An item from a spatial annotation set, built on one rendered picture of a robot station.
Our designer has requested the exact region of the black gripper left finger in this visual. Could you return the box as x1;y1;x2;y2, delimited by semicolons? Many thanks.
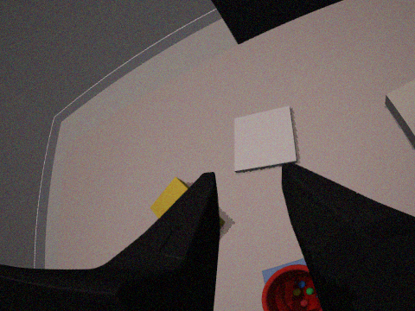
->
0;173;220;311

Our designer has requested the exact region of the grey flat square slab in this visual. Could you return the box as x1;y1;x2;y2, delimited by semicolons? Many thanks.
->
234;106;297;173

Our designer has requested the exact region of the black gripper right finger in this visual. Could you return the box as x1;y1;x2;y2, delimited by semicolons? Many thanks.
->
281;162;415;311

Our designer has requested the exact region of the grey flat rectangular block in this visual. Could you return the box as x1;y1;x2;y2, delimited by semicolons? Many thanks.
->
385;79;415;149

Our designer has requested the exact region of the red cup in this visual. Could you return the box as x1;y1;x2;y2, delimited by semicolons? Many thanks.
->
262;265;322;311

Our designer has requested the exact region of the yellow rectangular block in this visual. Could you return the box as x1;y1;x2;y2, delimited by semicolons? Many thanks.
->
150;177;226;228

